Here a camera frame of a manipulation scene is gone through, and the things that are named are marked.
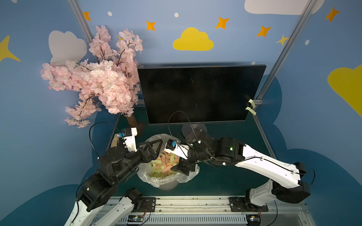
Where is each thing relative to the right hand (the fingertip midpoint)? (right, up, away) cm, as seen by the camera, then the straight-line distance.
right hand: (176, 156), depth 60 cm
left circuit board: (-22, -35, +12) cm, 43 cm away
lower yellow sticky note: (+42, +21, +20) cm, 51 cm away
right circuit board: (+40, -37, +14) cm, 57 cm away
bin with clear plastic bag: (-10, -13, +16) cm, 23 cm away
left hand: (-9, +8, -1) cm, 12 cm away
